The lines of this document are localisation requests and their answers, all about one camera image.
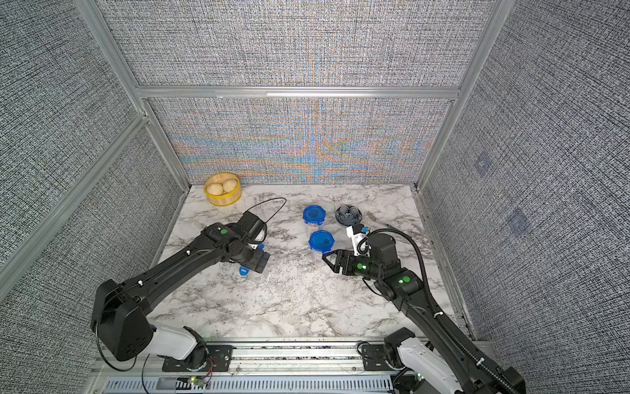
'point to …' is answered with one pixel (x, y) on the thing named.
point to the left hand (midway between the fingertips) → (257, 256)
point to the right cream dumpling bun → (229, 185)
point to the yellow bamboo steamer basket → (224, 199)
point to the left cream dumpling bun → (215, 189)
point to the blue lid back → (244, 271)
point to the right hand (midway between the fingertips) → (330, 252)
